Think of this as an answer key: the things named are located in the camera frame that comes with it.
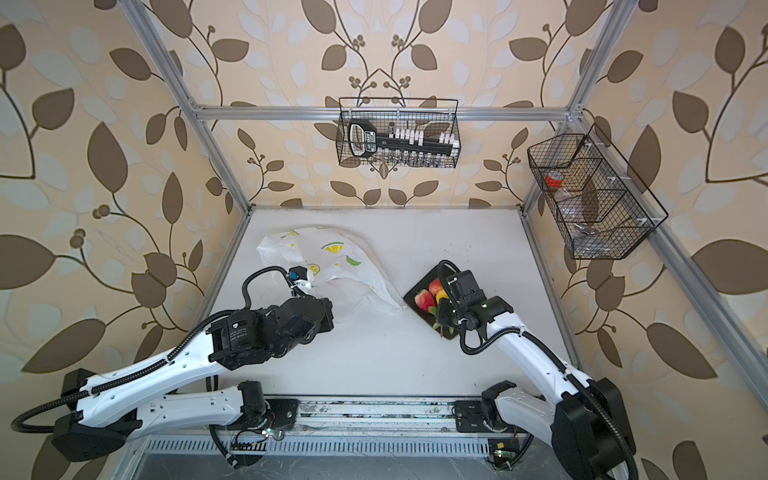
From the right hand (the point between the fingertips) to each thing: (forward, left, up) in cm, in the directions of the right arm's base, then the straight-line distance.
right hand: (440, 317), depth 83 cm
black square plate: (-5, -1, +1) cm, 5 cm away
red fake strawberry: (+11, 0, -3) cm, 12 cm away
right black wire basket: (+16, -39, +27) cm, 50 cm away
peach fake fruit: (+7, +3, -4) cm, 9 cm away
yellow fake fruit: (+6, -1, +3) cm, 6 cm away
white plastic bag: (+13, +30, +9) cm, 33 cm away
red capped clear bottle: (+32, -35, +22) cm, 53 cm away
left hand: (-3, +26, +15) cm, 30 cm away
